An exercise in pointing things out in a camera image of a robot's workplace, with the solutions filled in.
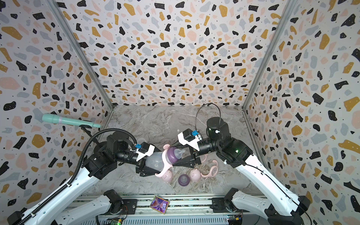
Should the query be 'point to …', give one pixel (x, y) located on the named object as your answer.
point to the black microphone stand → (98, 145)
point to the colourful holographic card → (159, 205)
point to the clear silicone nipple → (184, 169)
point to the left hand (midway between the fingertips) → (165, 163)
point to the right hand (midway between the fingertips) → (176, 154)
